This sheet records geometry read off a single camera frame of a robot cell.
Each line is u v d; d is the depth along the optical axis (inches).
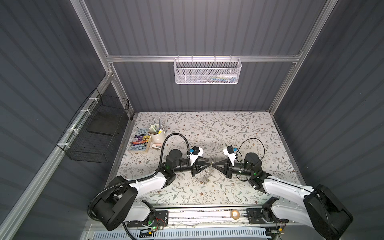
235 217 29.3
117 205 16.6
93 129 29.1
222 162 28.1
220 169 28.9
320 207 16.4
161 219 28.4
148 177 21.2
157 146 39.3
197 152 26.3
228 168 26.8
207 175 29.5
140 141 40.0
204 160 29.5
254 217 28.9
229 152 27.3
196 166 27.2
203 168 29.0
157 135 37.0
